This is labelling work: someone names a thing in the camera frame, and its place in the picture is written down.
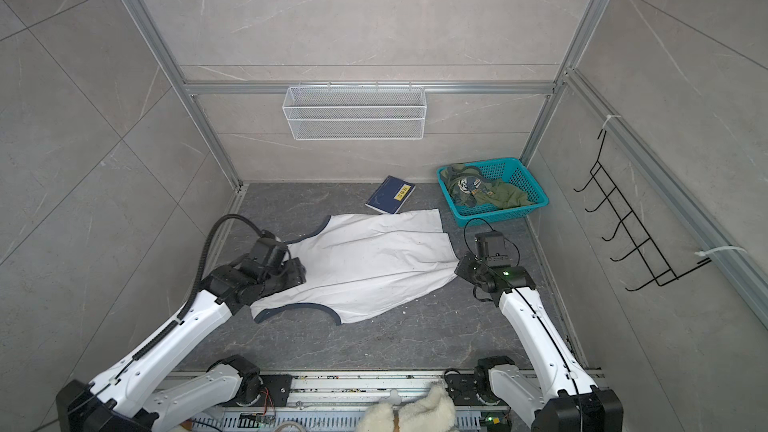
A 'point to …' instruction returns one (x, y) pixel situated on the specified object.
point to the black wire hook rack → (656, 264)
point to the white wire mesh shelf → (354, 113)
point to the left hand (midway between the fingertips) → (294, 265)
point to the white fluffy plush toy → (430, 410)
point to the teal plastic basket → (511, 171)
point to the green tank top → (469, 186)
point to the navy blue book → (390, 194)
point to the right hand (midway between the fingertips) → (464, 262)
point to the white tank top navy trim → (352, 262)
